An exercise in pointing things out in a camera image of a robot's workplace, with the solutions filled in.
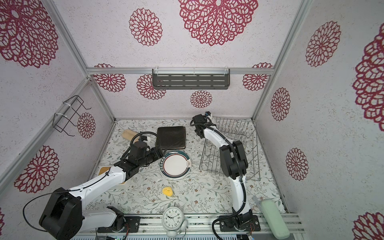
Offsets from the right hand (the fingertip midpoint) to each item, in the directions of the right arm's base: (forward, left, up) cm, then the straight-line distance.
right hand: (214, 126), depth 98 cm
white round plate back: (-22, +24, -11) cm, 35 cm away
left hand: (-22, +30, +1) cm, 37 cm away
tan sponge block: (-2, +60, -8) cm, 61 cm away
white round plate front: (-29, +24, -12) cm, 40 cm away
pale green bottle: (-51, -27, -12) cm, 59 cm away
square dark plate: (-2, +29, -10) cm, 31 cm away
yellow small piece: (-39, +27, -10) cm, 49 cm away
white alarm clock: (-54, +22, -9) cm, 59 cm away
